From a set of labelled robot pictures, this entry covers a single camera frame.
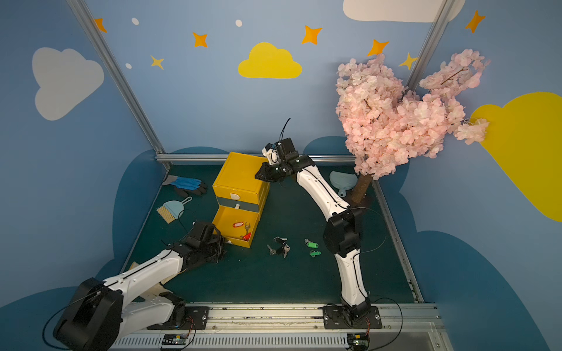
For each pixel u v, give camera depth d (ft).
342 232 1.81
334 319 2.42
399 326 2.36
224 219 3.24
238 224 3.20
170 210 3.34
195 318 2.42
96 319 1.33
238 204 2.98
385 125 2.32
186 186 3.56
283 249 2.97
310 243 3.05
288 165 2.17
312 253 2.96
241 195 2.76
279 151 2.37
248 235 3.10
